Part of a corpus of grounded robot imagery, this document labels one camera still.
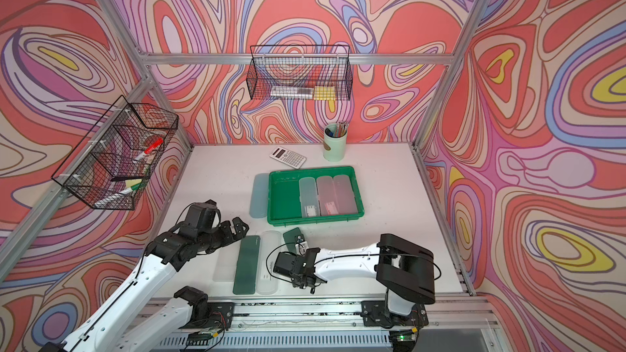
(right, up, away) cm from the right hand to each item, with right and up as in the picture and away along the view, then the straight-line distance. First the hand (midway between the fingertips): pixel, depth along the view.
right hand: (309, 277), depth 82 cm
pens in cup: (+13, +54, +23) cm, 60 cm away
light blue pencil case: (-22, +22, +17) cm, 35 cm away
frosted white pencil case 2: (-1, +25, +17) cm, 30 cm away
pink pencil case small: (+14, +26, +22) cm, 37 cm away
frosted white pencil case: (-16, +10, +7) cm, 20 cm away
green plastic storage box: (-11, +26, +17) cm, 33 cm away
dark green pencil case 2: (-7, +11, +7) cm, 15 cm away
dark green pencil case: (-21, +4, 0) cm, 22 cm away
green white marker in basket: (-57, +29, -10) cm, 65 cm away
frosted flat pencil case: (-29, +4, +2) cm, 29 cm away
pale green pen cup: (+10, +49, +24) cm, 55 cm away
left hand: (-22, +17, -4) cm, 28 cm away
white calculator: (-11, +42, +33) cm, 55 cm away
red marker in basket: (-50, +45, -5) cm, 67 cm away
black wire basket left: (-62, +38, -7) cm, 73 cm away
